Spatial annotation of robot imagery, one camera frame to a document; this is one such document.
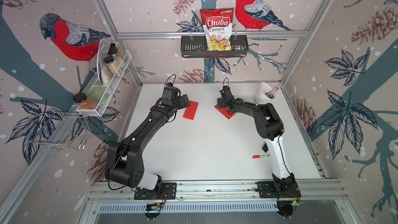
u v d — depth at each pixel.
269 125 0.60
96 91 0.70
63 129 0.56
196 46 0.95
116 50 0.83
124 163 0.42
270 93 1.03
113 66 0.76
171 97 0.66
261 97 0.96
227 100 0.87
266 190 0.73
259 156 0.83
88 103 0.62
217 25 0.81
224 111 1.03
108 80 0.72
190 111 1.04
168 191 0.73
